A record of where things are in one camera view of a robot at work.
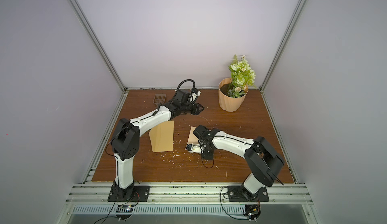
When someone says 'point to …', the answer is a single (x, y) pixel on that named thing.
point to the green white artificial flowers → (242, 76)
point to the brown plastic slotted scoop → (159, 98)
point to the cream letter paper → (192, 138)
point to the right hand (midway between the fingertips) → (204, 146)
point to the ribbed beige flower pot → (227, 102)
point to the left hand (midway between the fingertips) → (204, 107)
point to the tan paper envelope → (162, 136)
